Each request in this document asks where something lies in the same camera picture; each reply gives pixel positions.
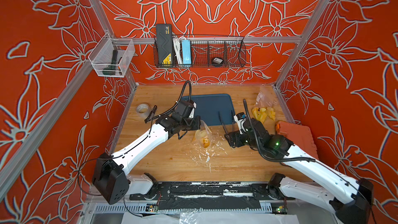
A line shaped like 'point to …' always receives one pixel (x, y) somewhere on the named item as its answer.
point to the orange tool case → (300, 136)
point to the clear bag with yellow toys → (203, 138)
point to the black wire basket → (211, 52)
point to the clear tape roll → (143, 110)
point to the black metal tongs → (222, 124)
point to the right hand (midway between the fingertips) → (228, 134)
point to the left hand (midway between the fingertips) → (202, 122)
